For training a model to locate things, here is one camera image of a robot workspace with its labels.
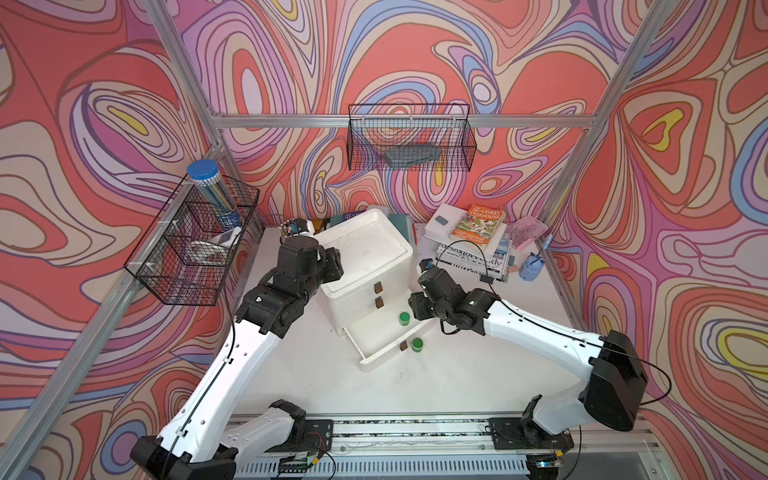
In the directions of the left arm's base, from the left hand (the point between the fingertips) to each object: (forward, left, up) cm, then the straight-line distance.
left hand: (337, 253), depth 70 cm
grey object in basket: (+46, -20, -2) cm, 51 cm away
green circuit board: (-38, +11, -35) cm, 53 cm away
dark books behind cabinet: (+42, -19, -29) cm, 54 cm away
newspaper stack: (+20, -50, -28) cm, 61 cm away
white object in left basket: (+1, +32, -1) cm, 32 cm away
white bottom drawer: (-7, -10, -31) cm, 33 cm away
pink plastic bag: (+38, -67, -31) cm, 83 cm away
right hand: (-3, -22, -19) cm, 29 cm away
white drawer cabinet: (+6, -9, -10) cm, 15 cm away
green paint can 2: (-10, -21, -30) cm, 38 cm away
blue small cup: (+15, -60, -25) cm, 67 cm away
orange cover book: (+30, -45, -20) cm, 58 cm away
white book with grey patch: (+36, -33, -23) cm, 54 cm away
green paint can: (-3, -17, -27) cm, 33 cm away
